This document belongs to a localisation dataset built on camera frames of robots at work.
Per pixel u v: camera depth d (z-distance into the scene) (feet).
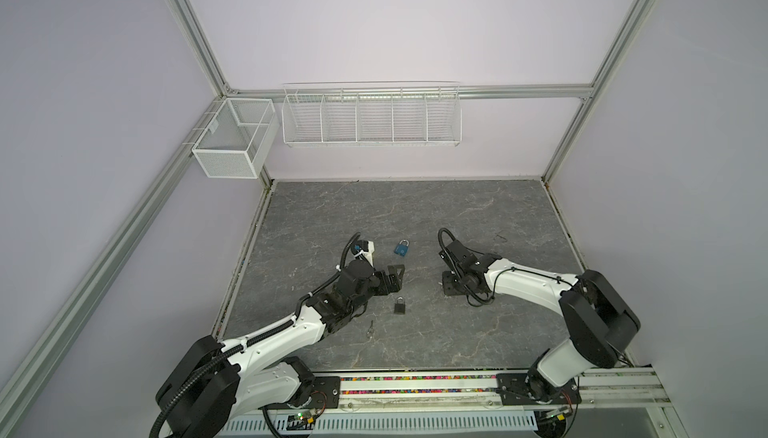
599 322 1.47
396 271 2.42
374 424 5.18
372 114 3.22
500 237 3.44
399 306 2.89
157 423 1.20
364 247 2.38
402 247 3.33
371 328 2.77
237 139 3.34
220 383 1.31
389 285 2.40
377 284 2.14
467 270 2.22
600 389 2.48
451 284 2.71
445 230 2.55
